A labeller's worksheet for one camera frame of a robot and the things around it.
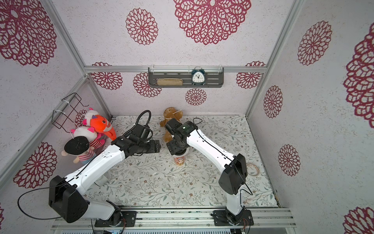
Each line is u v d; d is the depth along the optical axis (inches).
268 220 29.5
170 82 34.5
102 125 34.3
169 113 43.1
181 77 36.2
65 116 29.9
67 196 15.5
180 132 21.5
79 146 30.1
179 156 30.8
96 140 36.3
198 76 35.4
